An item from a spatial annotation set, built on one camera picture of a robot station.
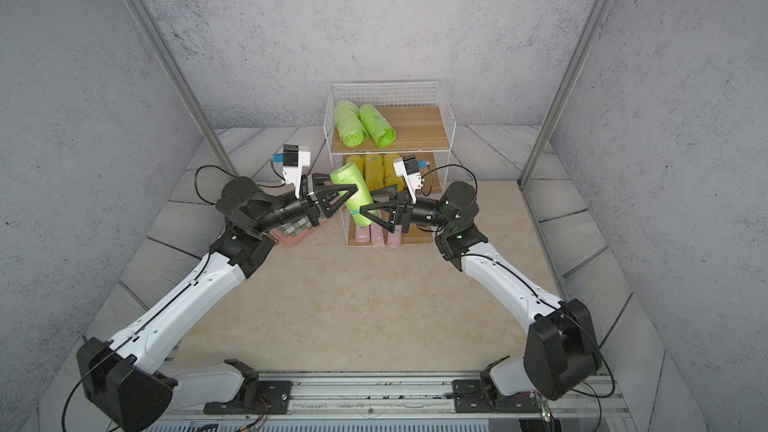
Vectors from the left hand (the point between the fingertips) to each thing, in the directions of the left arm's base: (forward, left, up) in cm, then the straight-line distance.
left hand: (355, 190), depth 57 cm
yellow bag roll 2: (+21, -7, -16) cm, 27 cm away
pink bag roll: (+19, +3, -40) cm, 44 cm away
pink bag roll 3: (+17, -8, -40) cm, 44 cm away
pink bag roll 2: (+18, -2, -39) cm, 43 cm away
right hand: (0, -2, -5) cm, 5 cm away
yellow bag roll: (+28, +2, -17) cm, 33 cm away
